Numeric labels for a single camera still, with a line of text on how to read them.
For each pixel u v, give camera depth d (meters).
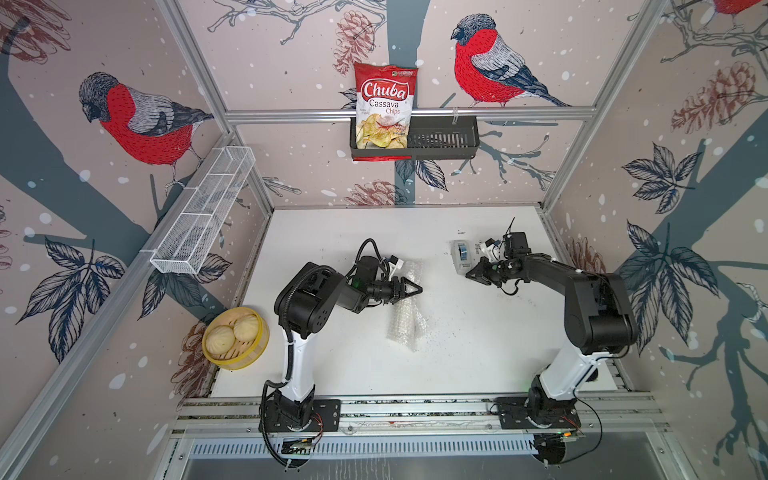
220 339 0.81
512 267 0.74
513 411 0.73
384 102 0.83
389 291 0.87
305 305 0.55
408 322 0.84
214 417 0.75
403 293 0.85
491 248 0.91
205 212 0.78
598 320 0.49
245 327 0.83
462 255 1.01
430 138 1.07
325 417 0.73
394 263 0.92
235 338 0.83
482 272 0.85
